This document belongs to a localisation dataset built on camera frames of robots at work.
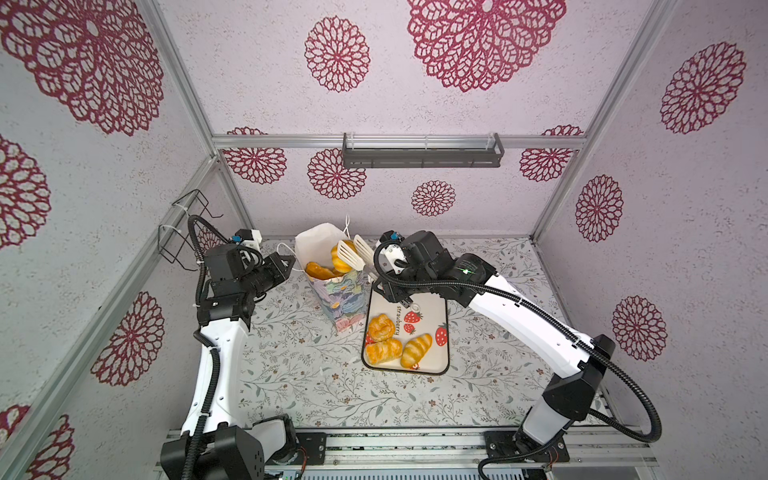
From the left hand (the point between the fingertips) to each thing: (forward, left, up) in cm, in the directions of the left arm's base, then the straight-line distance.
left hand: (294, 263), depth 75 cm
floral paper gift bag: (-2, -11, -12) cm, 16 cm away
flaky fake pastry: (-13, -22, -25) cm, 36 cm away
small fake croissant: (-1, -12, 0) cm, 12 cm away
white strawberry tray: (+1, -37, -28) cm, 46 cm away
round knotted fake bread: (-5, -22, -24) cm, 33 cm away
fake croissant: (-12, -32, -26) cm, 43 cm away
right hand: (-6, -21, +1) cm, 22 cm away
